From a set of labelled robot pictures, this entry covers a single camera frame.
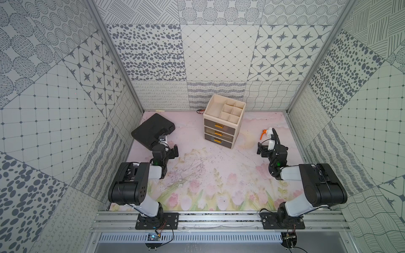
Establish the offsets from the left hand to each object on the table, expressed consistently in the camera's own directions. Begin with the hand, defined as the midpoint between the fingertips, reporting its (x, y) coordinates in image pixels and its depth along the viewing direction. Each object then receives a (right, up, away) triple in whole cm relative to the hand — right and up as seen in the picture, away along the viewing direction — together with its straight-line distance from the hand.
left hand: (172, 145), depth 95 cm
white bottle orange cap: (+64, +7, +13) cm, 66 cm away
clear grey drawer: (+28, +7, -3) cm, 29 cm away
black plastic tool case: (-18, +8, +7) cm, 21 cm away
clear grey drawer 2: (+28, +2, +1) cm, 28 cm away
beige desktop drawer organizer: (+30, +17, -9) cm, 35 cm away
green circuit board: (-4, -40, -23) cm, 46 cm away
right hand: (+58, 0, +1) cm, 58 cm away
